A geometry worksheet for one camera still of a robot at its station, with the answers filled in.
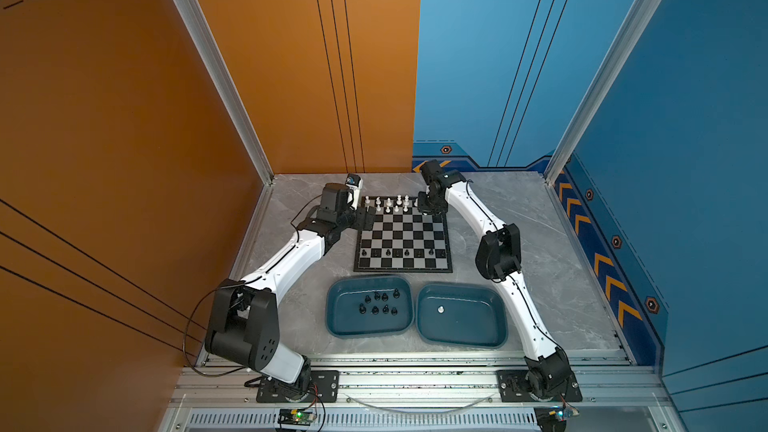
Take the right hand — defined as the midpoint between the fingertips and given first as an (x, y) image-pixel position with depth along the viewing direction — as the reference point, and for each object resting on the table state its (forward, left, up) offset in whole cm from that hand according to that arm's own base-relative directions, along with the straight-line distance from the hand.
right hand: (422, 210), depth 106 cm
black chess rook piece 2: (-36, +10, -2) cm, 37 cm away
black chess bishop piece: (-32, +13, -2) cm, 34 cm away
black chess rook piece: (-32, +18, -2) cm, 37 cm away
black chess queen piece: (-31, +9, -1) cm, 33 cm away
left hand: (-10, +20, +15) cm, 27 cm away
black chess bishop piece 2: (-35, +15, -2) cm, 39 cm away
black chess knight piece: (-31, +15, -2) cm, 35 cm away
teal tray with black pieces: (-34, +18, -2) cm, 39 cm away
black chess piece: (-35, +19, -2) cm, 40 cm away
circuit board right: (-60, -28, -6) cm, 67 cm away
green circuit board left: (-60, +34, -4) cm, 69 cm away
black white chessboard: (-11, +9, -1) cm, 15 cm away
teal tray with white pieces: (-36, -8, -4) cm, 37 cm away
